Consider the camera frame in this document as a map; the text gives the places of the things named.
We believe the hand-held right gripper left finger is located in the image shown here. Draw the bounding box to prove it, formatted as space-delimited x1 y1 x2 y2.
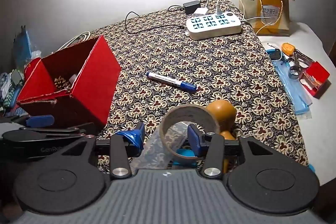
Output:
60 123 146 180

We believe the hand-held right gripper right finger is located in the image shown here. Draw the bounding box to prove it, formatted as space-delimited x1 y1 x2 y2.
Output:
187 124 283 179

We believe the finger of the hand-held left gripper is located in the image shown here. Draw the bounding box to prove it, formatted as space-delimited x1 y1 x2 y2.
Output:
20 115 95 133
1 131 88 141

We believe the brown wooden gourd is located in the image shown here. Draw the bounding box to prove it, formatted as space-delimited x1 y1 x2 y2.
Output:
206 100 237 140

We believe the red cardboard box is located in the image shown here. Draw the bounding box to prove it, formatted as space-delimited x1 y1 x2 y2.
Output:
16 35 122 130

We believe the blue capped white marker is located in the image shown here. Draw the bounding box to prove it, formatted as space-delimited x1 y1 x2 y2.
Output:
146 71 197 93

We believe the clutter pile of cloth items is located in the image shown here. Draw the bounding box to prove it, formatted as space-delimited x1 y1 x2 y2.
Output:
0 73 23 117

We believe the pine cone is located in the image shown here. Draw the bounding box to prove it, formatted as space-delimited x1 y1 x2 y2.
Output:
54 76 72 90

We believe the small dark mirror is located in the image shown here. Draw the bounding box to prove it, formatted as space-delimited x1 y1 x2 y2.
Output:
10 69 23 85

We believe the red pouch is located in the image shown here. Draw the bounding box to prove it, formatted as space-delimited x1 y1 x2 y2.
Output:
24 57 42 77

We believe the floral patterned cloth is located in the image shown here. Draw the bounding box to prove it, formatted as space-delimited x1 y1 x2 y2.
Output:
88 0 309 174

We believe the blue plastic bag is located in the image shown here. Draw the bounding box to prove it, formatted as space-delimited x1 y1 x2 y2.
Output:
13 25 33 69

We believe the blue plastic pouch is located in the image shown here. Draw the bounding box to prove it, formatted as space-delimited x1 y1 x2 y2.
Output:
266 48 313 115

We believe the white power strip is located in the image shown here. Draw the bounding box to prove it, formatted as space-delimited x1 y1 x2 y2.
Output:
186 11 242 40

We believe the metal clip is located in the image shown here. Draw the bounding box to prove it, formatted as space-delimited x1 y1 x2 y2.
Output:
287 52 314 80

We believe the black power adapter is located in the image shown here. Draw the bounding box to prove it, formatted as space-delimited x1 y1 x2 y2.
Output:
183 0 200 14

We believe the small red carton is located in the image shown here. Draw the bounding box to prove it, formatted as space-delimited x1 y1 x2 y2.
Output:
302 61 331 97

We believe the gold paper gift bag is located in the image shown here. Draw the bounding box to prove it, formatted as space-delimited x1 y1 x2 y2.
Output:
238 0 296 37

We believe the coiled white cable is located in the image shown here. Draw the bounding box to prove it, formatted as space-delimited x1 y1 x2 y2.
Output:
56 32 91 51

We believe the black cable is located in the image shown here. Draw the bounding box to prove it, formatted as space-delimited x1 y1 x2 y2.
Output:
125 5 187 35

